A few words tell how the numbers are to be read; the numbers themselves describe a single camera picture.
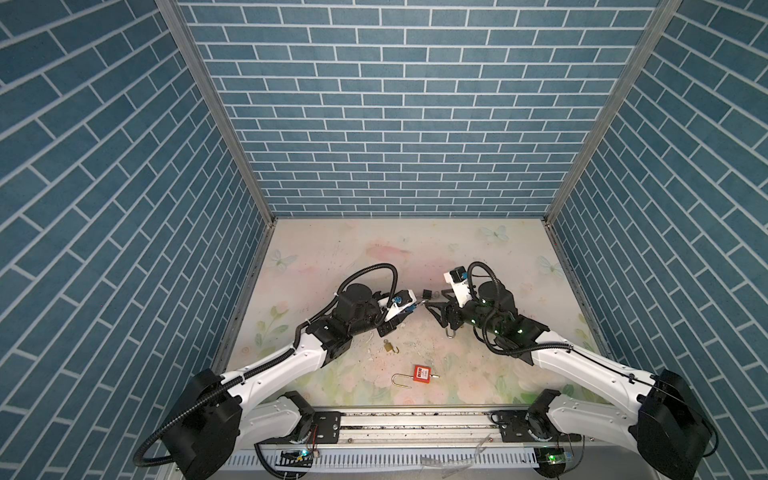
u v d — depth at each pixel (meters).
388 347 0.87
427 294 0.99
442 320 0.72
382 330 0.72
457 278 0.68
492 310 0.60
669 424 0.40
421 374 0.81
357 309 0.61
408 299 0.66
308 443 0.71
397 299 0.65
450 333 0.91
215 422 0.40
